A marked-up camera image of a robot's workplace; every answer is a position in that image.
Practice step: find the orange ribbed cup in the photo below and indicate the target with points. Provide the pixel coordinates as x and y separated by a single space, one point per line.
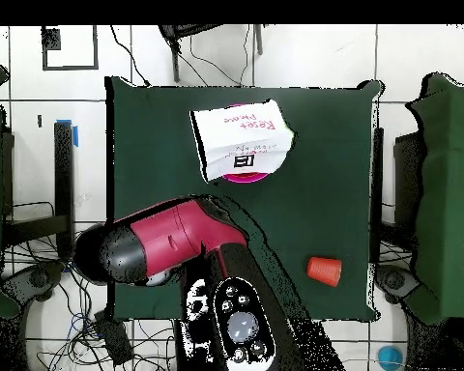
324 270

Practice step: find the black power adapter box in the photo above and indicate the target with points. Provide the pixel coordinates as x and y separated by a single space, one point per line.
114 340

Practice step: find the pink bowl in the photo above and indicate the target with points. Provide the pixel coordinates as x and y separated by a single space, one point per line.
245 178

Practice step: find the dark green tablecloth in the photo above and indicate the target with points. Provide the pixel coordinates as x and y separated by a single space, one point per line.
313 193

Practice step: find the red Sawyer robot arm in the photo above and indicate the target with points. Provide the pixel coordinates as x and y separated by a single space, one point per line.
178 235

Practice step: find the black camera tripod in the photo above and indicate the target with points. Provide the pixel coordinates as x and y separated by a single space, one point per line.
175 58

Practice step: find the white paper reset sign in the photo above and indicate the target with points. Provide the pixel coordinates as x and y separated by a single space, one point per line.
239 135

